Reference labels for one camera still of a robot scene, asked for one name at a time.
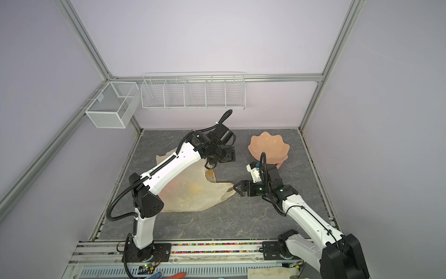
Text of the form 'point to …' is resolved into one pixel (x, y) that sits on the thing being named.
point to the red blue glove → (159, 275)
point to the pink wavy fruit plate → (276, 150)
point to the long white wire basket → (197, 90)
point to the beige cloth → (272, 272)
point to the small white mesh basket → (115, 105)
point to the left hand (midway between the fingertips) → (230, 160)
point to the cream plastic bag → (198, 190)
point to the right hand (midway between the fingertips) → (241, 188)
